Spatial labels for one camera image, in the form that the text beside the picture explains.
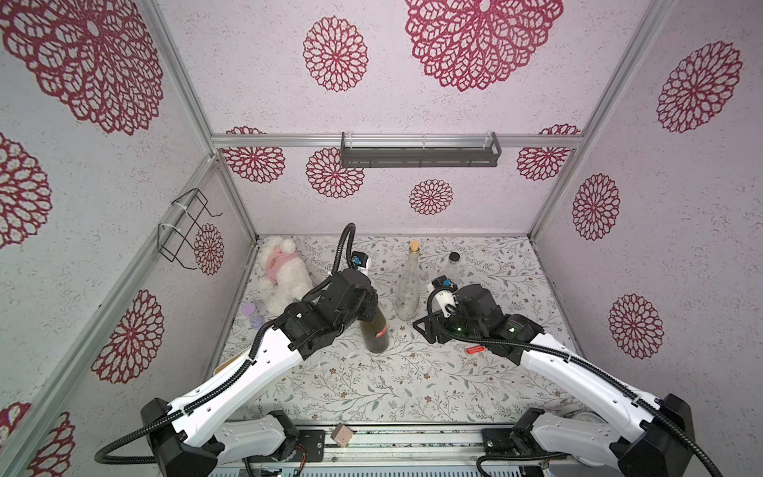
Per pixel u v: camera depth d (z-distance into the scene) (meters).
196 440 0.38
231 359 0.44
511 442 0.67
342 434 0.74
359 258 0.60
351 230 0.55
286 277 0.99
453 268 1.12
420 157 0.88
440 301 0.67
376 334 0.79
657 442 0.38
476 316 0.57
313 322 0.49
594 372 0.45
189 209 0.80
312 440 0.75
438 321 0.66
